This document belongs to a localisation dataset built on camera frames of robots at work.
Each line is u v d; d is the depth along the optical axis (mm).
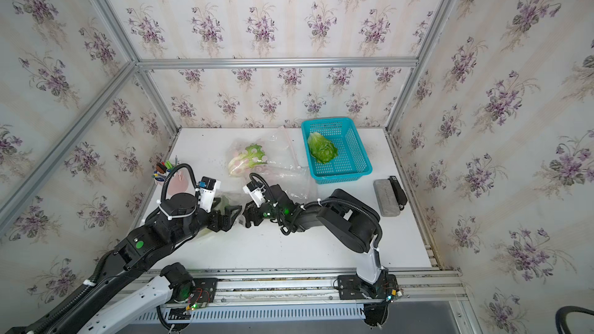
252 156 980
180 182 916
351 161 1071
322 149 990
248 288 749
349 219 502
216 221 604
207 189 595
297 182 956
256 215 750
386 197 928
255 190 765
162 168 897
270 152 1081
